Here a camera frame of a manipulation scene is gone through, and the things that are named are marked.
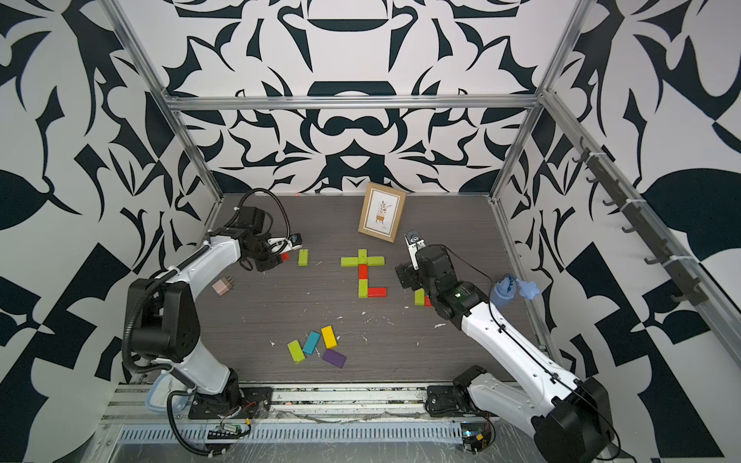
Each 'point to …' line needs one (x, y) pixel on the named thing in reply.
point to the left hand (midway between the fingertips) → (271, 247)
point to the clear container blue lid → (161, 386)
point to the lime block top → (349, 261)
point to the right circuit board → (476, 436)
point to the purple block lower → (334, 357)
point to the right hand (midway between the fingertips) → (417, 253)
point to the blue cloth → (505, 290)
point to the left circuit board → (228, 431)
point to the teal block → (312, 342)
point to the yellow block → (329, 337)
